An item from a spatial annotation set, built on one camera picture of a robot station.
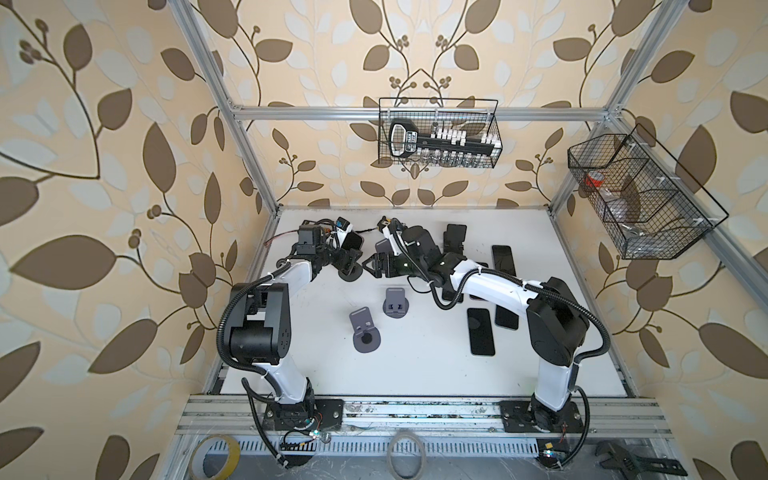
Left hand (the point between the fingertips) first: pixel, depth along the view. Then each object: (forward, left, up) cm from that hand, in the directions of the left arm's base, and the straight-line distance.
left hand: (351, 243), depth 94 cm
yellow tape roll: (-55, +29, -9) cm, 63 cm away
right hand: (-11, -8, +5) cm, 15 cm away
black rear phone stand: (+9, -34, -7) cm, 36 cm away
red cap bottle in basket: (+13, -73, +18) cm, 76 cm away
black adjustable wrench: (-54, -69, -10) cm, 88 cm away
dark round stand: (-26, -7, -11) cm, 29 cm away
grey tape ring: (-53, -14, -13) cm, 57 cm away
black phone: (+4, -53, -12) cm, 54 cm away
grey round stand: (-18, -15, -8) cm, 24 cm away
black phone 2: (-23, -41, -13) cm, 48 cm away
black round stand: (-4, -1, -12) cm, 12 cm away
